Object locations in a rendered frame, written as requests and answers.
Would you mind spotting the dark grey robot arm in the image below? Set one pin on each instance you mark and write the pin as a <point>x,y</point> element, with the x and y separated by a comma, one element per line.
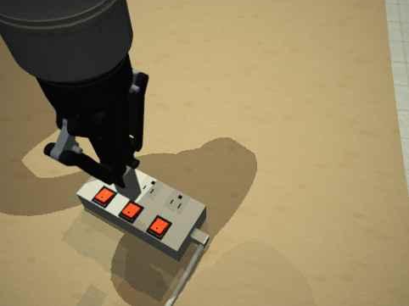
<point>66,40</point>

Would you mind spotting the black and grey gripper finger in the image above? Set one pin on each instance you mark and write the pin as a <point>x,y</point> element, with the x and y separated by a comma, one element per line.
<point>111,169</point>
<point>135,108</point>

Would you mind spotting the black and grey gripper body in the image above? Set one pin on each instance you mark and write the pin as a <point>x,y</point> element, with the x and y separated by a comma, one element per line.
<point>74,101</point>

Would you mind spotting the white power strip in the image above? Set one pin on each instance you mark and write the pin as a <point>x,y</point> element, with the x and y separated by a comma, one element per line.
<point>161,216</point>

